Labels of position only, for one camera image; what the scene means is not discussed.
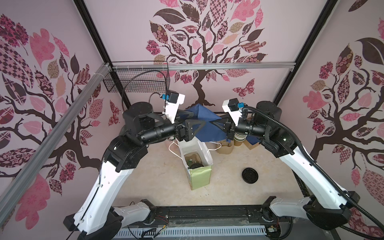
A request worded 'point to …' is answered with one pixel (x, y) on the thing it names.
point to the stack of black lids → (250, 175)
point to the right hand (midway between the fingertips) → (213, 117)
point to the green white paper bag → (199, 177)
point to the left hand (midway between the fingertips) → (196, 121)
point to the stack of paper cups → (238, 139)
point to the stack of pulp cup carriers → (225, 148)
